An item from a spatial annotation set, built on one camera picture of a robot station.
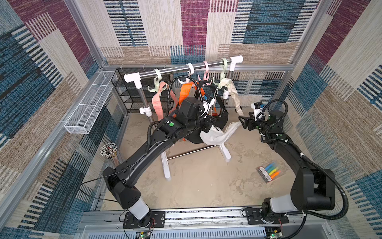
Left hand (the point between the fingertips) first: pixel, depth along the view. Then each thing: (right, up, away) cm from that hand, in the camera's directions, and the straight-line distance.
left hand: (214, 118), depth 68 cm
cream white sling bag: (+4, -11, +21) cm, 24 cm away
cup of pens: (-52, -16, +9) cm, 55 cm away
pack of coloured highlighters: (+35, -30, +19) cm, 50 cm away
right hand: (+21, +2, +17) cm, 27 cm away
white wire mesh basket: (-77, 0, +23) cm, 80 cm away
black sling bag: (+5, +6, +15) cm, 17 cm away
